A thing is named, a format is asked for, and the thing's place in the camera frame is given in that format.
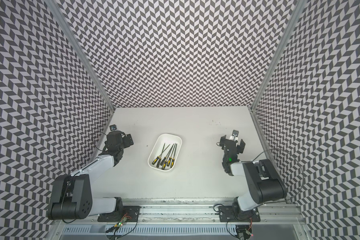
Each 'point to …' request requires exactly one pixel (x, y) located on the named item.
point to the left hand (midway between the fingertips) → (120, 138)
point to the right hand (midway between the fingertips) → (233, 139)
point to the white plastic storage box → (164, 151)
